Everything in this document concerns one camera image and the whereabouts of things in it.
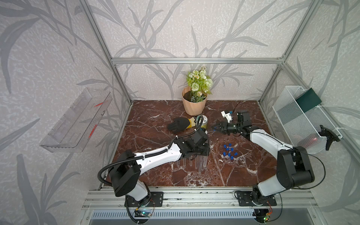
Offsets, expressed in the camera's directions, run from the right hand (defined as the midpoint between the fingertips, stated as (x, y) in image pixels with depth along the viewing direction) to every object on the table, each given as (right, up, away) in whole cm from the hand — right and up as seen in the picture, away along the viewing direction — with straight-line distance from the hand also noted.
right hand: (211, 127), depth 83 cm
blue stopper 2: (+17, -18, +6) cm, 25 cm away
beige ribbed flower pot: (-11, +12, +19) cm, 25 cm away
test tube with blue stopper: (-17, -22, +3) cm, 28 cm away
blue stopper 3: (+14, -20, +6) cm, 25 cm away
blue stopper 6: (+15, -16, +9) cm, 23 cm away
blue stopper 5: (+12, -15, +8) cm, 21 cm away
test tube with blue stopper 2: (-7, -23, +3) cm, 25 cm away
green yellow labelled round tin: (-3, +2, +13) cm, 14 cm away
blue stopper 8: (+14, -13, +10) cm, 22 cm away
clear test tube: (-13, -21, +3) cm, 25 cm away
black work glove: (-21, 0, +20) cm, 29 cm away
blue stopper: (+12, -18, +6) cm, 23 cm away
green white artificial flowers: (-6, +28, +11) cm, 30 cm away
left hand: (-2, -13, -4) cm, 13 cm away
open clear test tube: (-21, -23, +3) cm, 31 cm away
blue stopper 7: (+11, -14, +10) cm, 20 cm away
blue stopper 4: (+9, -18, +6) cm, 21 cm away
